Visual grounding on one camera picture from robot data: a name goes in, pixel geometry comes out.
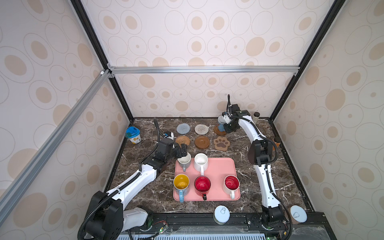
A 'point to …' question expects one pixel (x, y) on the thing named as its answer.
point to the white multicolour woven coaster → (201, 129)
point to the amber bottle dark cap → (277, 141)
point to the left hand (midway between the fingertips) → (185, 144)
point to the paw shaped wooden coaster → (221, 143)
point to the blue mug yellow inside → (181, 184)
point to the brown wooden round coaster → (218, 132)
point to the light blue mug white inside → (221, 122)
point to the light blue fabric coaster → (183, 128)
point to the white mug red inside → (231, 184)
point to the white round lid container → (221, 214)
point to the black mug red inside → (202, 185)
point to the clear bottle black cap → (256, 116)
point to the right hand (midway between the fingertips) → (228, 128)
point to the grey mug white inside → (185, 161)
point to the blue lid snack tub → (133, 133)
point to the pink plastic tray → (217, 169)
